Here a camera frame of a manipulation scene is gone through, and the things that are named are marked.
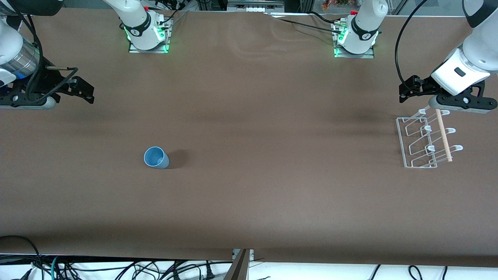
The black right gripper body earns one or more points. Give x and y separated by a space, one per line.
53 82

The blue plastic cup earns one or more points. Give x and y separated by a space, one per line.
159 161

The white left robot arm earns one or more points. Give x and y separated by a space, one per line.
363 27

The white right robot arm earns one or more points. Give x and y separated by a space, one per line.
134 19

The colourful plastic items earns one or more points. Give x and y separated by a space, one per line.
334 4

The brown paper table cover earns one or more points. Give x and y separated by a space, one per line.
249 155

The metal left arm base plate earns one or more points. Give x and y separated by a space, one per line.
365 56

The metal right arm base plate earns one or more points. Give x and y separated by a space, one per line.
151 51

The small metal bracket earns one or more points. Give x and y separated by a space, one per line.
251 254

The aluminium frame post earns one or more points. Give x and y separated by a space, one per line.
239 268

